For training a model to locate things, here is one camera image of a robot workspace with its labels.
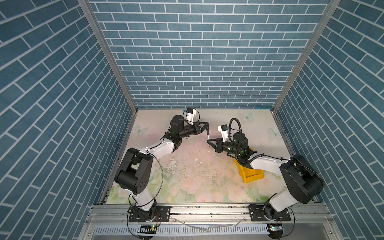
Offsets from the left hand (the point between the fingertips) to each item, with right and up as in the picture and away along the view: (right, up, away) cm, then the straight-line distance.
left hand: (208, 125), depth 82 cm
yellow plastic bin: (+23, -28, +2) cm, 37 cm away
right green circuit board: (+33, -52, -9) cm, 63 cm away
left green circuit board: (-30, -51, -10) cm, 60 cm away
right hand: (-1, -8, +1) cm, 9 cm away
